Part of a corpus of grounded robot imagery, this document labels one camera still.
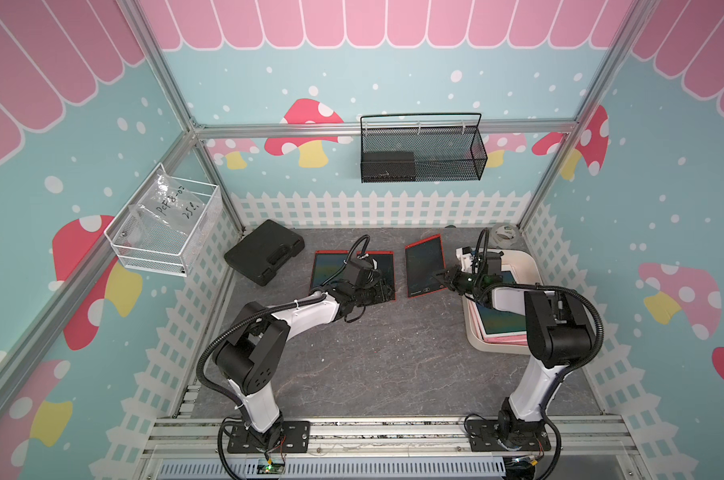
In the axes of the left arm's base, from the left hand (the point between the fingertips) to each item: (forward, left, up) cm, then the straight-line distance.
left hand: (390, 294), depth 90 cm
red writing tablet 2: (+20, +1, -10) cm, 22 cm away
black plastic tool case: (+22, +44, -4) cm, 50 cm away
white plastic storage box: (+14, -49, -7) cm, 51 cm away
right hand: (+9, -14, 0) cm, 17 cm away
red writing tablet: (+18, -13, -5) cm, 23 cm away
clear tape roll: (+32, -46, -7) cm, 57 cm away
